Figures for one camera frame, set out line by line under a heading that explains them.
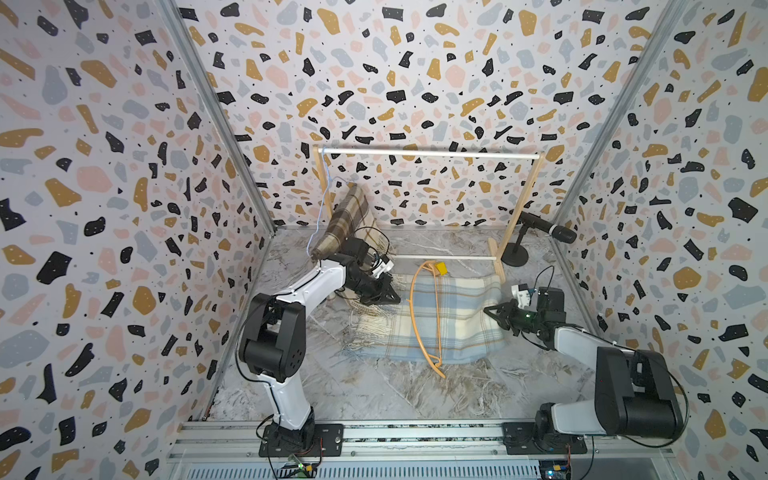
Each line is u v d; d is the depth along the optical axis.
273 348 0.48
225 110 0.88
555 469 0.72
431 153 1.00
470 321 0.92
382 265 0.85
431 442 0.75
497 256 1.10
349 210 0.96
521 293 0.86
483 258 1.13
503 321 0.82
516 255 1.13
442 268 1.09
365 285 0.78
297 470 0.71
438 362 0.85
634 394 0.44
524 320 0.78
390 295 0.85
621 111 0.88
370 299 0.80
